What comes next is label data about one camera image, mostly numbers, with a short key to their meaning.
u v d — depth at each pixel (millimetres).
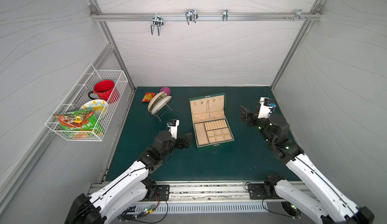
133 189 593
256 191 734
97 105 672
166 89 1129
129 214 690
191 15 766
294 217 675
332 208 401
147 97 1136
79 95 650
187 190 751
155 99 897
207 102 906
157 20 783
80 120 547
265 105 603
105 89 666
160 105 883
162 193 734
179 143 697
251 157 883
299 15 765
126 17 779
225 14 764
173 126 688
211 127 924
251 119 628
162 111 1041
